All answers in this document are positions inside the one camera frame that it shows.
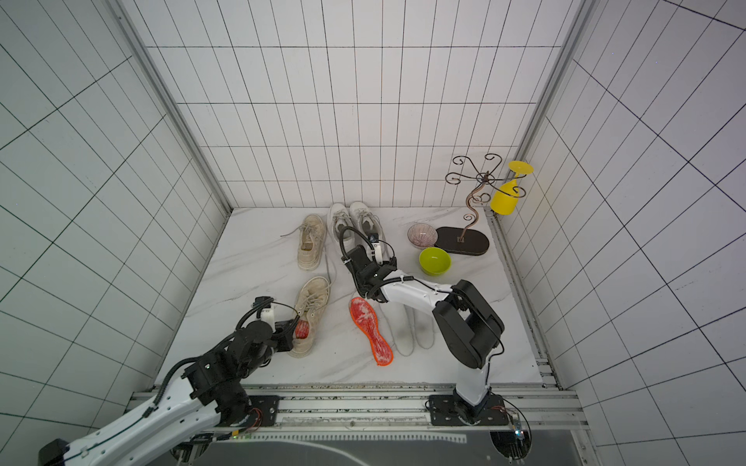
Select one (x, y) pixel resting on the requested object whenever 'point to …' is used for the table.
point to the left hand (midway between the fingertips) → (294, 327)
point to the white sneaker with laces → (368, 222)
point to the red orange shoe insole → (365, 316)
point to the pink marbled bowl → (422, 236)
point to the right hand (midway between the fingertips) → (380, 255)
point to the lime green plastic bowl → (435, 261)
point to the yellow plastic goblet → (505, 201)
